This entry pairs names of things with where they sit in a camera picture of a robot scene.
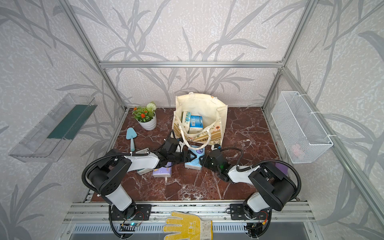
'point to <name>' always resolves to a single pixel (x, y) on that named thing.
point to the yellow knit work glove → (193, 228)
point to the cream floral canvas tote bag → (214, 115)
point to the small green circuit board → (134, 224)
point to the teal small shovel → (130, 134)
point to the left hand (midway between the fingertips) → (193, 158)
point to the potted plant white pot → (146, 116)
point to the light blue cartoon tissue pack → (195, 163)
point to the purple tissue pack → (163, 171)
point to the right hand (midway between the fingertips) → (200, 158)
